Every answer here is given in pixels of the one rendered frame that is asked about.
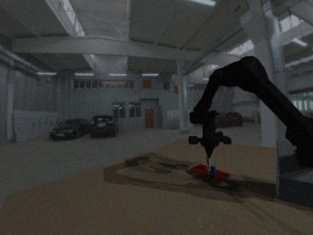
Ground red circuit board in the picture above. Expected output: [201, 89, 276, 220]
[188, 157, 231, 187]

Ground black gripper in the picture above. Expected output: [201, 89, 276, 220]
[189, 125, 232, 158]

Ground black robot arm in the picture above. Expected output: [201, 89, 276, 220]
[189, 56, 313, 167]

